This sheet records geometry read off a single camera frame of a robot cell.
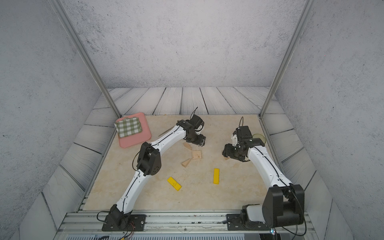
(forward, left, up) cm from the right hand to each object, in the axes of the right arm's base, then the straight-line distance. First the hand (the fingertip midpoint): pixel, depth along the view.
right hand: (228, 153), depth 83 cm
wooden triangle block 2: (0, +25, -12) cm, 27 cm away
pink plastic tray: (+21, +60, -14) cm, 65 cm away
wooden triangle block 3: (+4, -1, -13) cm, 14 cm away
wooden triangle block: (+13, +24, -12) cm, 30 cm away
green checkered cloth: (+28, +69, -10) cm, 75 cm away
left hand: (+13, +14, -9) cm, 21 cm away
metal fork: (+26, +41, -13) cm, 50 cm away
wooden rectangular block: (+8, +18, -13) cm, 24 cm away
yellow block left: (-13, +29, -12) cm, 34 cm away
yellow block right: (-8, +6, -14) cm, 17 cm away
